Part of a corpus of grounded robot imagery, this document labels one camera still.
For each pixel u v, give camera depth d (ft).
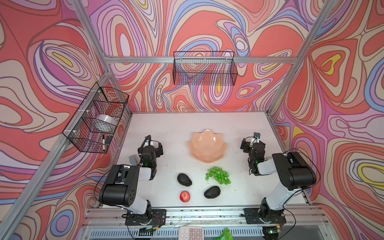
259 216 2.39
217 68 3.15
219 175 2.69
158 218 2.38
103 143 2.36
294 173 1.57
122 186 1.47
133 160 2.88
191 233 2.26
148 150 2.36
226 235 2.23
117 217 2.46
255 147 2.63
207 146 3.24
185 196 2.51
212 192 2.55
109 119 2.42
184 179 2.69
